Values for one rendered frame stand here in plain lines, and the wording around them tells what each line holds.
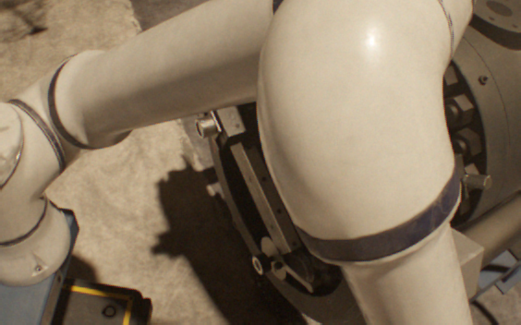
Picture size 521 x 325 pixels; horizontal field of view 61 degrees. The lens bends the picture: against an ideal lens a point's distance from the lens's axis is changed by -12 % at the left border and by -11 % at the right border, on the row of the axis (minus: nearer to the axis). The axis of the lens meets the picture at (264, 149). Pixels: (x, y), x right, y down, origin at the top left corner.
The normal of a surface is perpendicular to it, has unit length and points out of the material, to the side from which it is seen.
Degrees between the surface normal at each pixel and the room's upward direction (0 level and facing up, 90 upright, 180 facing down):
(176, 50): 66
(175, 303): 0
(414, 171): 59
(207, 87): 102
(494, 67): 25
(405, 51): 38
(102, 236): 0
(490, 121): 46
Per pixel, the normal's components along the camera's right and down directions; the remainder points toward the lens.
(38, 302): 0.09, -0.69
